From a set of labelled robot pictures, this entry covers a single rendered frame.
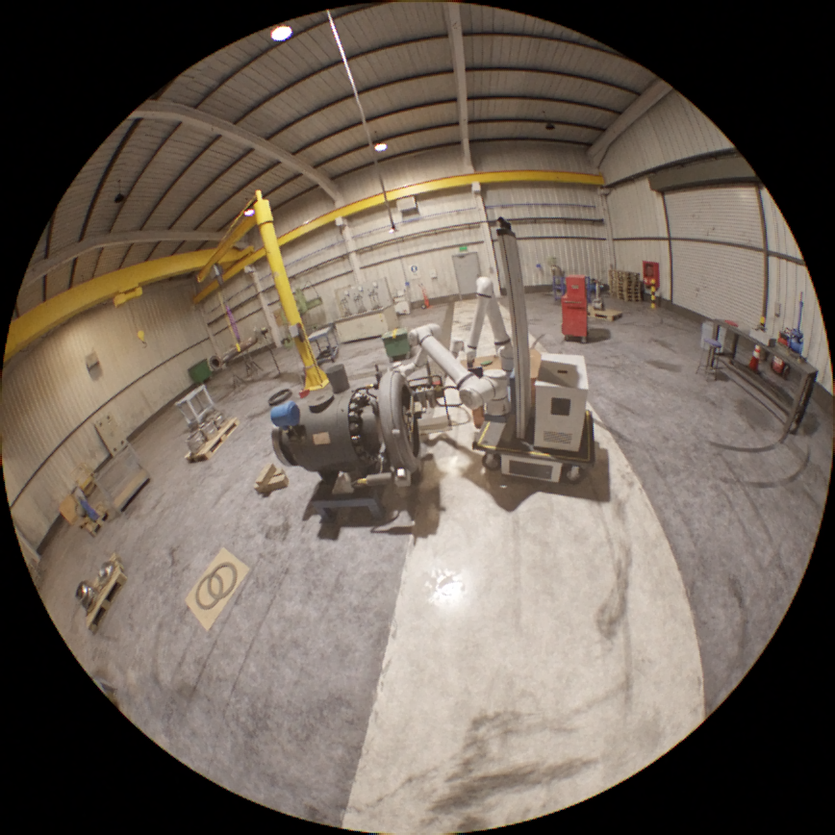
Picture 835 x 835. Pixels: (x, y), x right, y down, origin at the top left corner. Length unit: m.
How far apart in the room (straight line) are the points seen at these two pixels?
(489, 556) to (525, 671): 0.79
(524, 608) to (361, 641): 0.97
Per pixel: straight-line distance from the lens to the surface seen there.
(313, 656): 1.88
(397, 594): 1.75
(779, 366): 7.57
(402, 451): 1.60
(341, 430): 1.75
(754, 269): 8.70
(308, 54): 8.51
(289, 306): 5.20
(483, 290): 1.99
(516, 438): 2.03
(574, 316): 5.07
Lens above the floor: 1.58
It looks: 31 degrees down
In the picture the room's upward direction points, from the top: 15 degrees counter-clockwise
